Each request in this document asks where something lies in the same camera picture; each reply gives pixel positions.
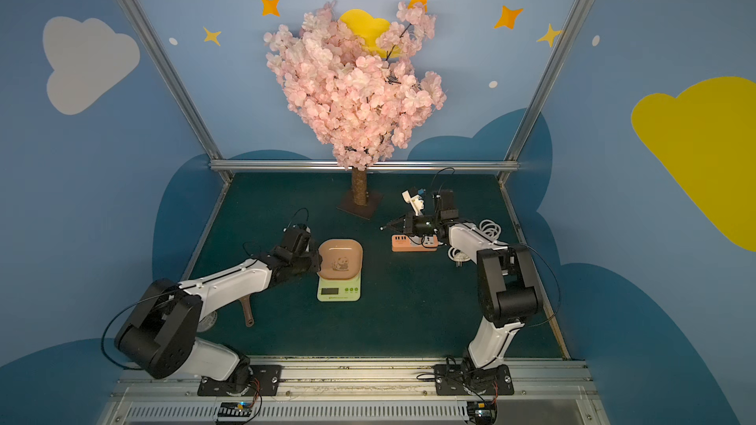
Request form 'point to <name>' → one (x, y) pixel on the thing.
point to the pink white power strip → (414, 243)
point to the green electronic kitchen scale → (339, 289)
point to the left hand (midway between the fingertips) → (319, 254)
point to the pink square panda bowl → (342, 259)
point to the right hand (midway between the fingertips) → (392, 224)
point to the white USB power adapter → (428, 240)
